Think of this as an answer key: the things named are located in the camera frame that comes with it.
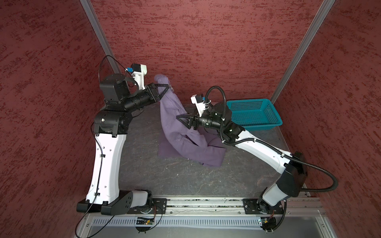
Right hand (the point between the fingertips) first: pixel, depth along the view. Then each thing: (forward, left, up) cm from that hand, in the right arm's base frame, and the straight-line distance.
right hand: (179, 117), depth 66 cm
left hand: (+1, +3, +15) cm, 15 cm away
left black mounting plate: (-30, +13, -35) cm, 48 cm away
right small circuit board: (-38, -42, -38) cm, 68 cm away
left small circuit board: (-36, +19, -37) cm, 55 cm away
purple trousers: (-6, +2, -8) cm, 10 cm away
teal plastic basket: (+33, -55, -38) cm, 74 cm away
